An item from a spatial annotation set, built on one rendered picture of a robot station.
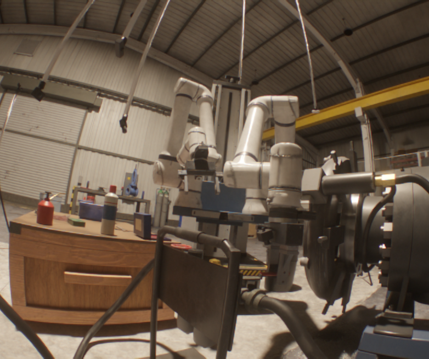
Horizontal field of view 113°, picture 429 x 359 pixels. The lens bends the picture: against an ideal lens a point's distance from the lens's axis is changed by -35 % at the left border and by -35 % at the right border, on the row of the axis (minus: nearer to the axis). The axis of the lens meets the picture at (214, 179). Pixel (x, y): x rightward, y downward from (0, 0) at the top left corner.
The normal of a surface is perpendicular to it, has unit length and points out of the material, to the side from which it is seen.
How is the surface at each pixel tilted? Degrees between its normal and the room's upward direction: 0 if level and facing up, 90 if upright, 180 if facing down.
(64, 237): 90
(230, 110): 90
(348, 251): 115
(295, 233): 90
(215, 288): 90
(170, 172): 99
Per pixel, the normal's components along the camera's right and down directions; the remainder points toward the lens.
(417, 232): -0.78, -0.18
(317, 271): -0.75, 0.25
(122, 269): 0.62, -0.07
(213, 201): 0.11, -0.17
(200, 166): 0.25, -0.53
